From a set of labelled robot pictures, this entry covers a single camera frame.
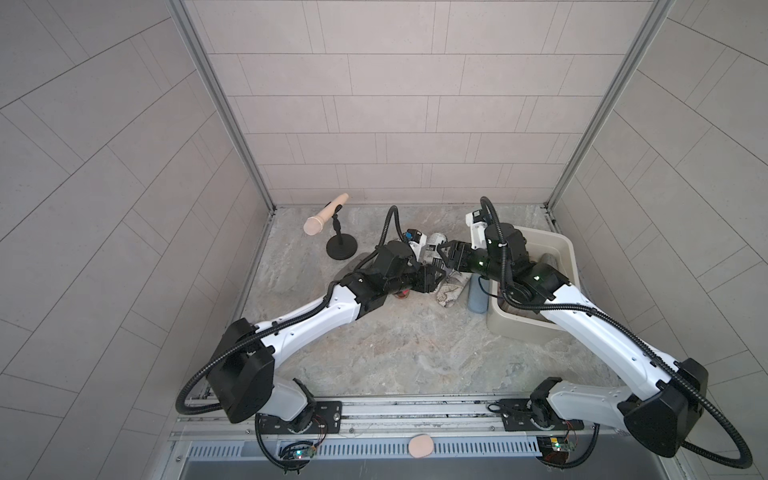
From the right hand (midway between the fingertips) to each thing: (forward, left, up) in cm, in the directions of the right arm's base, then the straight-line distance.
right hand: (441, 250), depth 73 cm
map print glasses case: (+1, -5, -22) cm, 22 cm away
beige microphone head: (+11, +33, +1) cm, 35 cm away
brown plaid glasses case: (0, +10, -21) cm, 23 cm away
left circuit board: (-37, +36, -21) cm, 55 cm away
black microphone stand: (+21, +31, -22) cm, 43 cm away
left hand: (-2, 0, -6) cm, 6 cm away
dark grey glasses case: (+5, -35, -15) cm, 38 cm away
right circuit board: (-39, -22, -27) cm, 52 cm away
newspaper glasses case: (0, +3, -1) cm, 3 cm away
